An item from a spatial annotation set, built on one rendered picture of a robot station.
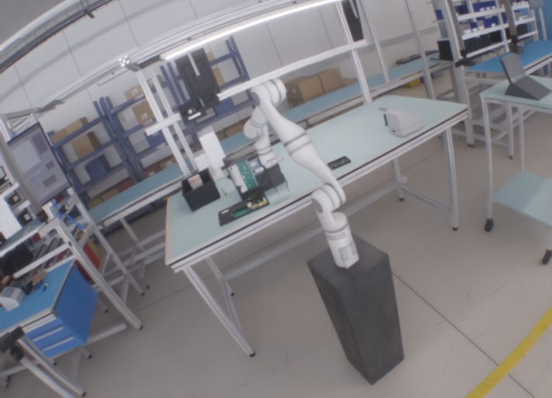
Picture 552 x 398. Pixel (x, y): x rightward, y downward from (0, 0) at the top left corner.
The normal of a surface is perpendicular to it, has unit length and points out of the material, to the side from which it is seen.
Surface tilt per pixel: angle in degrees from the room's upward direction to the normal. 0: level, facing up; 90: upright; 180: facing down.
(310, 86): 90
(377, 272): 90
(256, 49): 90
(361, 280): 90
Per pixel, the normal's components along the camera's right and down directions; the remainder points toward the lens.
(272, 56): 0.31, 0.31
